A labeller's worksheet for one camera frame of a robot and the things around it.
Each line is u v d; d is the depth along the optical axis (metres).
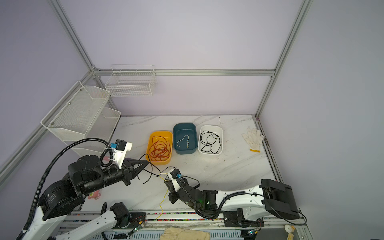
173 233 0.70
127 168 0.47
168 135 1.04
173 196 0.60
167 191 0.82
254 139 1.08
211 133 1.08
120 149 0.47
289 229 0.70
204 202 0.56
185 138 1.06
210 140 1.05
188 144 1.01
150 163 0.57
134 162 0.50
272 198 0.48
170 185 0.63
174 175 0.58
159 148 1.01
